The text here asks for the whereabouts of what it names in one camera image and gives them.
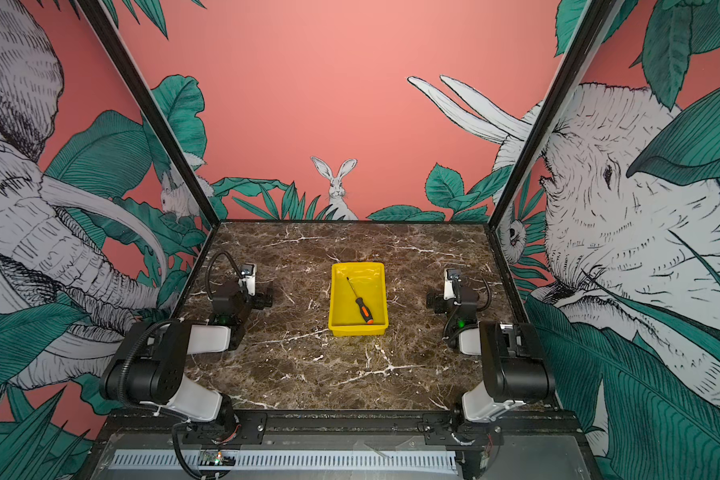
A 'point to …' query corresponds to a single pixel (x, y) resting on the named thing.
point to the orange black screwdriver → (363, 309)
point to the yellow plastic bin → (345, 318)
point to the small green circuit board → (216, 458)
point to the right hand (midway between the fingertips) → (440, 280)
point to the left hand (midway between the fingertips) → (254, 275)
